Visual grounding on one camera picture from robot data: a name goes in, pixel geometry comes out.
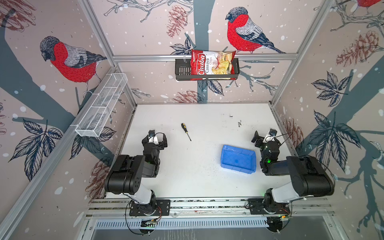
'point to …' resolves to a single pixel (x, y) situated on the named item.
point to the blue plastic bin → (239, 159)
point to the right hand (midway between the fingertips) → (263, 134)
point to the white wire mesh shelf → (92, 123)
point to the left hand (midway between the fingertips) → (155, 134)
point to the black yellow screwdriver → (184, 126)
